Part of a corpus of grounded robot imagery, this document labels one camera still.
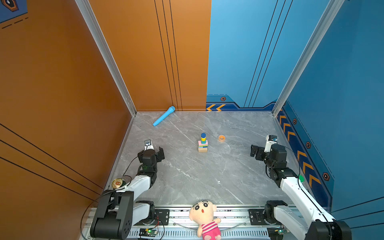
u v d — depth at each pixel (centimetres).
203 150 96
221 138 102
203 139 91
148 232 71
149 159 67
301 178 86
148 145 76
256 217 72
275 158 63
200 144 94
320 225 41
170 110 119
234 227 71
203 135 89
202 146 96
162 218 74
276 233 70
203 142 93
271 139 72
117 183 74
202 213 68
